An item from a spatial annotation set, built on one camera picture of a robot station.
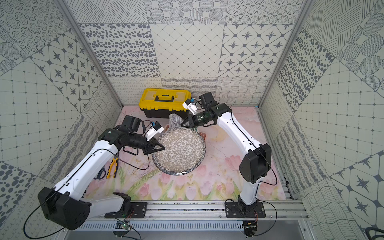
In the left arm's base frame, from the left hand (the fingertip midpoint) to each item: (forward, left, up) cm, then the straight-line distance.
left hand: (161, 143), depth 73 cm
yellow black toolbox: (+34, +7, -4) cm, 35 cm away
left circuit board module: (-33, +17, -24) cm, 44 cm away
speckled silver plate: (-2, -11, -4) cm, 12 cm away
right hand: (+7, -11, +3) cm, 13 cm away
